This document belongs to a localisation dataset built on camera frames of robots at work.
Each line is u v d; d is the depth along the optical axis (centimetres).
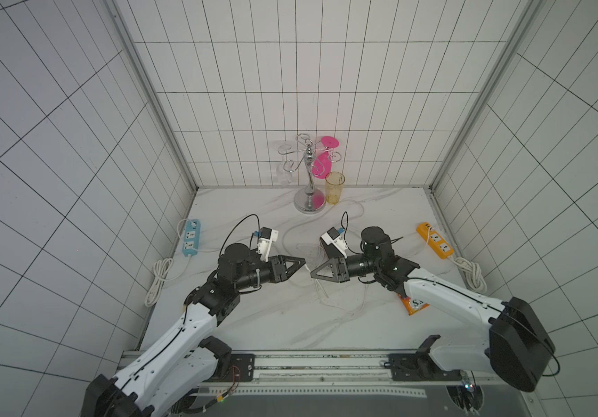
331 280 67
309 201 114
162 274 92
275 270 62
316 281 68
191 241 98
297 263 69
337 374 73
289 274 64
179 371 55
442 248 97
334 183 104
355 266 65
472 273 89
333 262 66
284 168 90
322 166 106
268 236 66
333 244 68
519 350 41
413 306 83
